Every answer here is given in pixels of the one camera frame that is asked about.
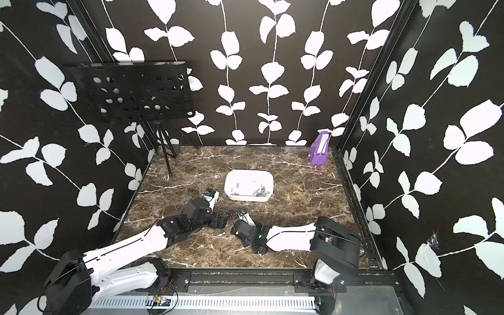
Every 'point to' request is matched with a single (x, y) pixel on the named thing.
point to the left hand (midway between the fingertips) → (224, 209)
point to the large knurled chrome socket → (261, 192)
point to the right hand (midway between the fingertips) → (244, 228)
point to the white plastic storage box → (249, 185)
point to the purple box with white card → (318, 149)
